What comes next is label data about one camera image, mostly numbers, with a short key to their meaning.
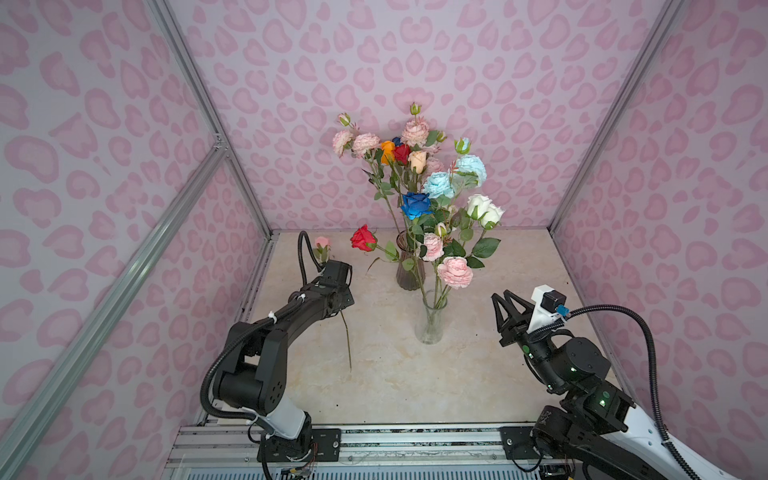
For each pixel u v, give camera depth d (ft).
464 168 1.96
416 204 1.96
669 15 2.29
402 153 2.68
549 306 1.70
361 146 2.51
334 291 2.26
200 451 2.43
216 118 2.85
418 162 2.44
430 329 2.82
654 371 1.61
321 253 3.36
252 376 1.48
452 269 2.14
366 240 2.18
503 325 1.95
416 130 2.51
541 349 1.79
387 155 2.75
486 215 2.19
